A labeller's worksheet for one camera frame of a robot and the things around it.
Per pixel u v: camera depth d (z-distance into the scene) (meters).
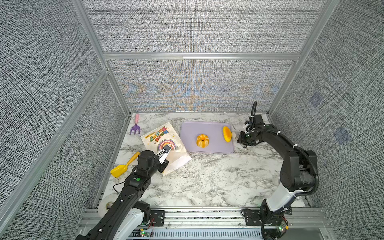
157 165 0.68
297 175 0.48
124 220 0.57
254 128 0.69
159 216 0.74
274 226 0.73
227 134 1.03
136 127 1.10
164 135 0.90
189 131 1.13
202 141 0.98
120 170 0.88
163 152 0.67
